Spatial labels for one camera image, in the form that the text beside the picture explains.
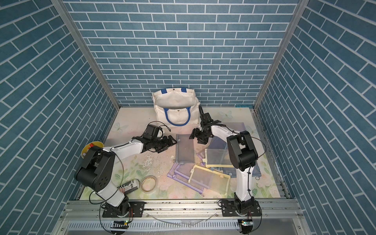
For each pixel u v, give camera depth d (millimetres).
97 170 461
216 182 833
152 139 762
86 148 803
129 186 784
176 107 1127
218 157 892
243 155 534
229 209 735
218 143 982
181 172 858
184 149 973
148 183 824
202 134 847
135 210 735
